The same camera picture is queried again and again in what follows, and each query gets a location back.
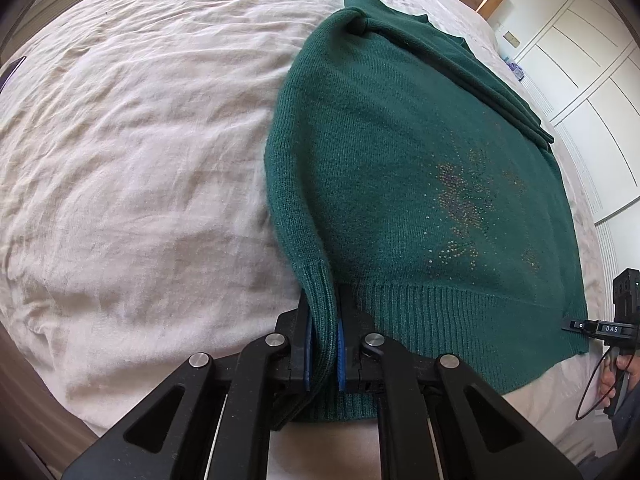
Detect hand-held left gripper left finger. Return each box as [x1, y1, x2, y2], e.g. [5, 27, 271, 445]
[62, 292, 322, 480]

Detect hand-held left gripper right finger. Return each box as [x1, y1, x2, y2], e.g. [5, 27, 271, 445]
[336, 284, 583, 480]

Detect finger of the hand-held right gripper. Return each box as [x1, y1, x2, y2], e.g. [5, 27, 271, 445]
[561, 317, 599, 335]

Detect green beaded sweater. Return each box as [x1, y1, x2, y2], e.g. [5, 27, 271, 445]
[262, 0, 588, 423]

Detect person's right hand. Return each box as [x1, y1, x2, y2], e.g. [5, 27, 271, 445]
[596, 352, 640, 411]

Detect white wardrobe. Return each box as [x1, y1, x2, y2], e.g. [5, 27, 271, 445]
[487, 0, 640, 223]

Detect bed with white cover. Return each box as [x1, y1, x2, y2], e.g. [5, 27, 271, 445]
[0, 0, 640, 466]

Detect thin black cable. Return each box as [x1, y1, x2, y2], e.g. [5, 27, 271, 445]
[574, 344, 640, 422]

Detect smartphone with brown strap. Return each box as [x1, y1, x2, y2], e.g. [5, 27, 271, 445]
[0, 56, 27, 92]

